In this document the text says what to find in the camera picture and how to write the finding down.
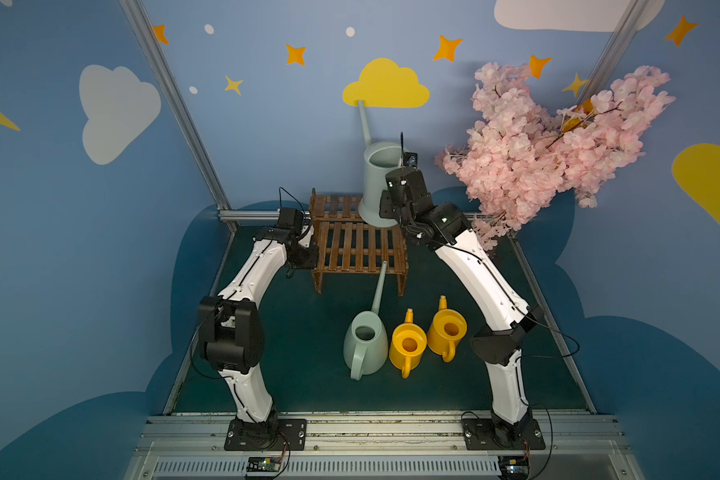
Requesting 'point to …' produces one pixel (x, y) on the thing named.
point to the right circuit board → (514, 467)
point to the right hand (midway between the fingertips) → (398, 191)
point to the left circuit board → (263, 464)
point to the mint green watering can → (366, 350)
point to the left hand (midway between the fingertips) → (313, 258)
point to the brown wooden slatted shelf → (344, 244)
